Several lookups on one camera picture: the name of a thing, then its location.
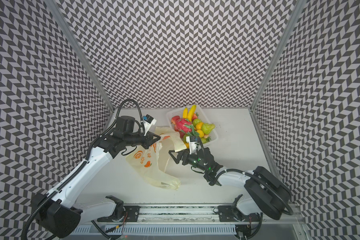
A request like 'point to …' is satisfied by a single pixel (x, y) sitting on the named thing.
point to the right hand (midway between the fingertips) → (173, 156)
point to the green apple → (196, 121)
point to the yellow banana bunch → (188, 114)
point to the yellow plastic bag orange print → (151, 161)
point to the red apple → (173, 119)
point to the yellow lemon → (201, 133)
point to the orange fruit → (198, 125)
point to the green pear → (206, 128)
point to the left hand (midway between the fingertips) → (159, 139)
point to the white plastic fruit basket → (170, 115)
